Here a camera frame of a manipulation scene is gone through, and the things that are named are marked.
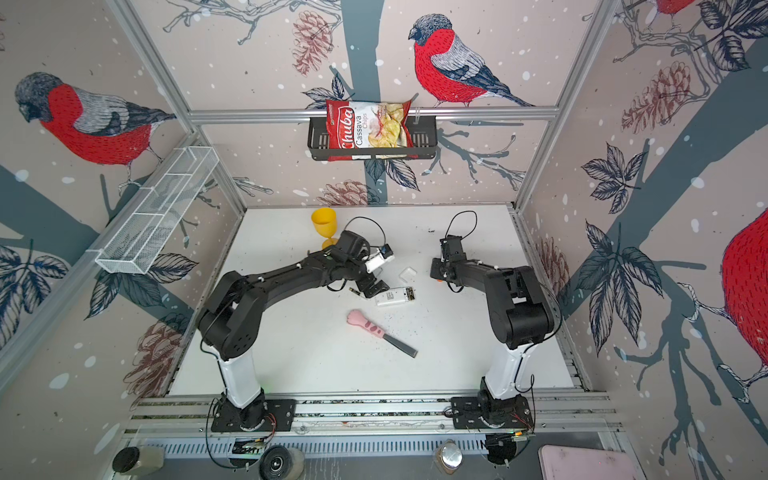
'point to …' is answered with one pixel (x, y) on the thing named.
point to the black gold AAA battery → (354, 291)
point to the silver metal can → (449, 456)
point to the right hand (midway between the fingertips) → (436, 271)
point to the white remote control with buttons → (396, 295)
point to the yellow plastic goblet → (325, 222)
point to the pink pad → (561, 462)
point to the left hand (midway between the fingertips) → (380, 273)
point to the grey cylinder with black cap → (135, 461)
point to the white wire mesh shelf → (136, 242)
